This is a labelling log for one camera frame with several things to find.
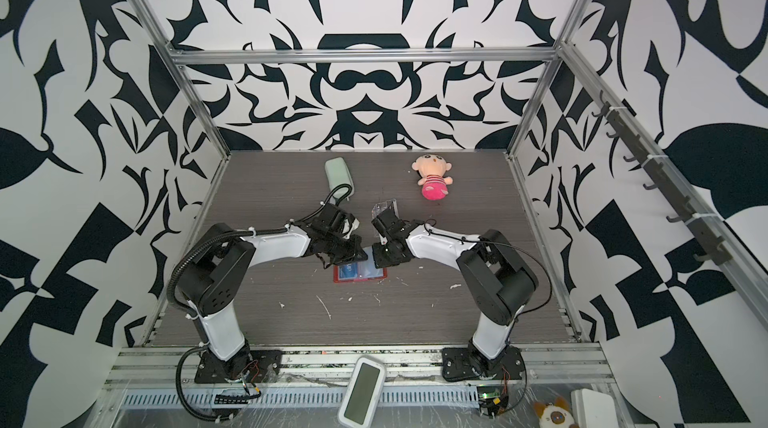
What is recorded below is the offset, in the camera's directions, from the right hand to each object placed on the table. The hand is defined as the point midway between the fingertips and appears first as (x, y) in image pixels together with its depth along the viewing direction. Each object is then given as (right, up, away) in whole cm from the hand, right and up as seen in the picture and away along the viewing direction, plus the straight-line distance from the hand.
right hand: (380, 257), depth 91 cm
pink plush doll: (+18, +27, +17) cm, 37 cm away
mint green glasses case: (-16, +26, +21) cm, 37 cm away
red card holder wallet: (-7, -4, -1) cm, 8 cm away
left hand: (-2, +2, -1) cm, 3 cm away
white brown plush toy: (+39, -28, -24) cm, 54 cm away
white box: (+46, -27, -25) cm, 59 cm away
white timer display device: (-4, -25, -23) cm, 34 cm away
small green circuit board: (+26, -28, -19) cm, 43 cm away
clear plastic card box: (0, +14, +14) cm, 20 cm away
